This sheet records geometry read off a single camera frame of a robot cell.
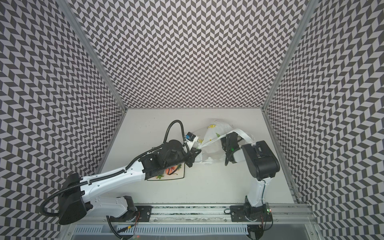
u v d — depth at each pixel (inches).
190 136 24.0
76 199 15.2
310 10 26.8
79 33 31.2
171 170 24.4
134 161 20.1
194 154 24.9
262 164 19.5
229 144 30.6
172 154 21.2
